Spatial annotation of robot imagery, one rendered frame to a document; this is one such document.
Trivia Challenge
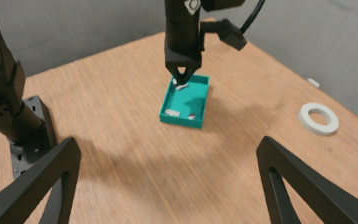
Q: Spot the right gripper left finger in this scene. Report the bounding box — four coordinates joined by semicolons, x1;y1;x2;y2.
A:
0;137;82;224

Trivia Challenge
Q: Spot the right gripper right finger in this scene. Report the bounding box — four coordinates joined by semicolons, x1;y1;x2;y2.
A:
256;136;358;224

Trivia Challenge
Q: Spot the teal shallow tray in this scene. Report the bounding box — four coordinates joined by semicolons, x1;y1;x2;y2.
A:
159;73;210;128

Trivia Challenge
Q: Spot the pale grey ring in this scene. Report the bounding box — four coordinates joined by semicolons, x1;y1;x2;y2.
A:
298;102;339;135

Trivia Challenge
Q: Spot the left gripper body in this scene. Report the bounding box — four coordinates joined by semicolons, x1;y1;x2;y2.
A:
164;16;245;68

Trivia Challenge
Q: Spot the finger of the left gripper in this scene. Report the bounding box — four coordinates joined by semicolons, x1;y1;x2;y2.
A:
175;66;189;79
165;64;197;85

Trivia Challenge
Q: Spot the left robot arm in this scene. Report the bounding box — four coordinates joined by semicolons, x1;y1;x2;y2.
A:
0;0;248;179

